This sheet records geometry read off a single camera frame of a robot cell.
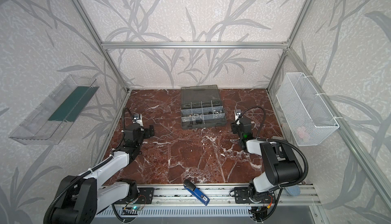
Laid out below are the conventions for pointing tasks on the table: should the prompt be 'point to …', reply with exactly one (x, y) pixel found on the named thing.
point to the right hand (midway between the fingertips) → (239, 115)
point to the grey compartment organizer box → (201, 107)
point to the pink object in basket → (302, 132)
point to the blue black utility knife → (190, 186)
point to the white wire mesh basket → (304, 114)
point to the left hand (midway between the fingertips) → (145, 120)
